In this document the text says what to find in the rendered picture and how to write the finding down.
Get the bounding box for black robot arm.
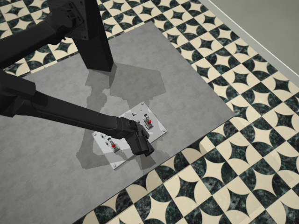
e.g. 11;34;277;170
0;1;154;157

